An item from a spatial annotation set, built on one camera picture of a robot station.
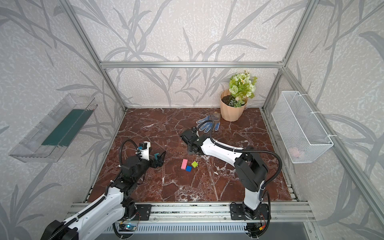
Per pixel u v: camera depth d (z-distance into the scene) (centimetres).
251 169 46
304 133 61
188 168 87
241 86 95
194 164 90
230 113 104
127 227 71
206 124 111
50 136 64
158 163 75
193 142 65
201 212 75
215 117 112
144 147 70
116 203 56
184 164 89
